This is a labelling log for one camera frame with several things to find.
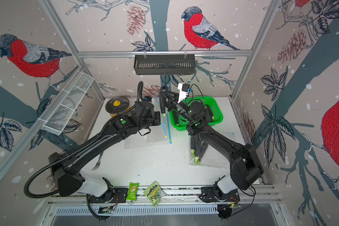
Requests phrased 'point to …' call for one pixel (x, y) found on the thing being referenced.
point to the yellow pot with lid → (117, 105)
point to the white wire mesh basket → (56, 121)
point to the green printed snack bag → (154, 193)
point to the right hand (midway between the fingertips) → (163, 91)
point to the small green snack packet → (132, 191)
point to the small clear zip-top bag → (212, 157)
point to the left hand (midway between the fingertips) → (163, 113)
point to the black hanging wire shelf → (164, 64)
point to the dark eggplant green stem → (198, 149)
